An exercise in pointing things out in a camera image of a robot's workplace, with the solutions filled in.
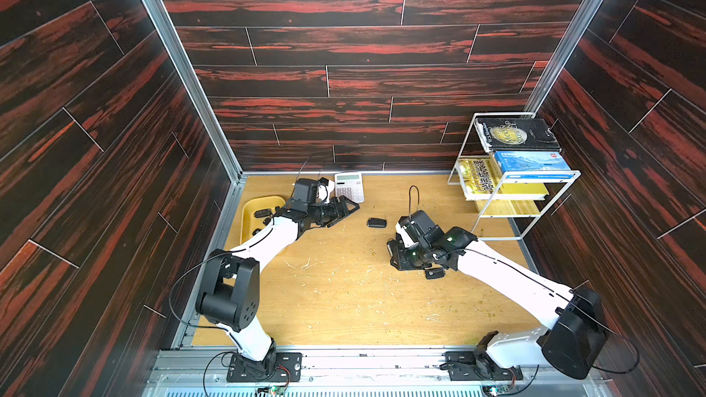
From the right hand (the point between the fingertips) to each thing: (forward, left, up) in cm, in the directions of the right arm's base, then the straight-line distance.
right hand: (398, 257), depth 81 cm
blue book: (+20, -32, +21) cm, 43 cm away
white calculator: (+39, +17, -11) cm, 44 cm away
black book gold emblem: (+32, -33, +22) cm, 51 cm away
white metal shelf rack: (+25, -45, -12) cm, 53 cm away
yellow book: (+29, -29, +7) cm, 41 cm away
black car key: (+1, -13, -12) cm, 18 cm away
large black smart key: (+21, +6, -12) cm, 25 cm away
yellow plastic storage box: (+24, +54, -6) cm, 59 cm away
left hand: (+13, +13, +6) cm, 19 cm away
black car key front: (+21, +50, -9) cm, 56 cm away
